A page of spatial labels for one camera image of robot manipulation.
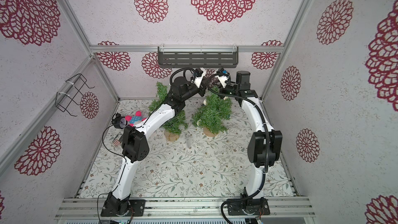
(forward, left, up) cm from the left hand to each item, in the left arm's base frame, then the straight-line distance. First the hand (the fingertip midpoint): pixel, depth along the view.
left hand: (211, 77), depth 81 cm
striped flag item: (-19, +56, -32) cm, 67 cm away
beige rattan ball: (-8, +3, -11) cm, 14 cm away
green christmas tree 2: (-17, -1, -12) cm, 21 cm away
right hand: (-1, 0, -3) cm, 3 cm away
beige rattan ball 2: (-17, +7, -18) cm, 26 cm away
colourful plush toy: (-4, +47, -30) cm, 56 cm away
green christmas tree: (-21, +20, -16) cm, 33 cm away
